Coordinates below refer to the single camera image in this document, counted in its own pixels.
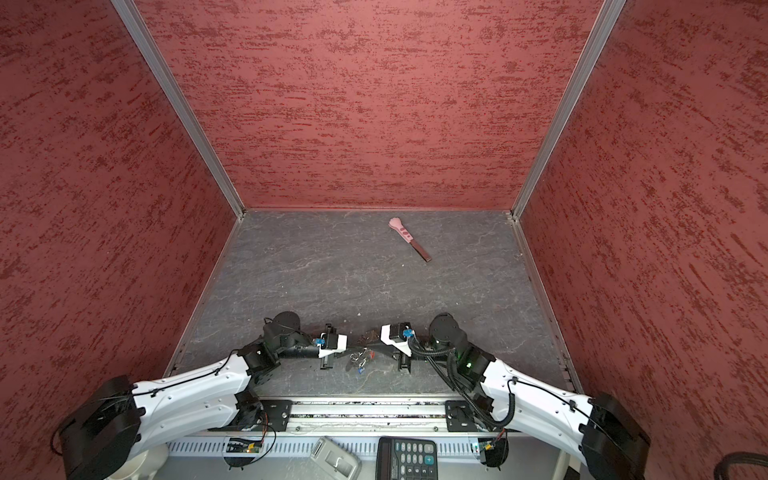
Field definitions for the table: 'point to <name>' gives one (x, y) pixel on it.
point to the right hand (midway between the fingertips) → (369, 351)
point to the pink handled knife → (397, 224)
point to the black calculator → (406, 458)
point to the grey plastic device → (332, 461)
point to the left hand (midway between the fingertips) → (363, 349)
